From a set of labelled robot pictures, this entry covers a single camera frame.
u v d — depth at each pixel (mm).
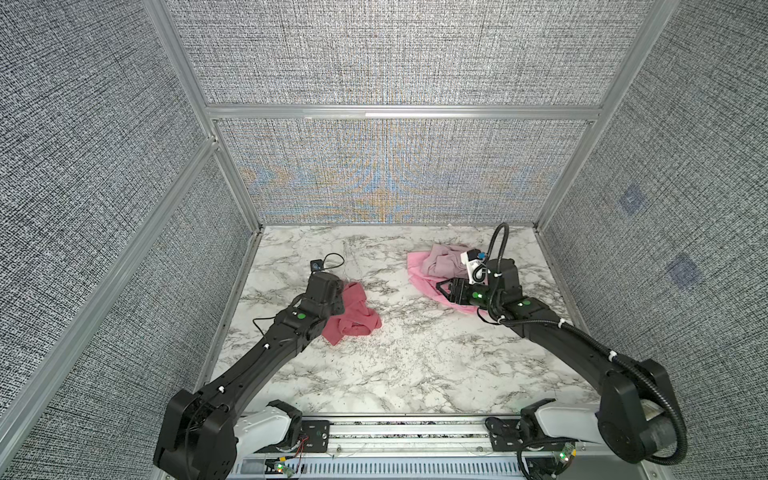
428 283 999
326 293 629
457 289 740
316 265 727
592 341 489
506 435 732
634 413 412
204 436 389
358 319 899
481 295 713
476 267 747
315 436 732
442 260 1003
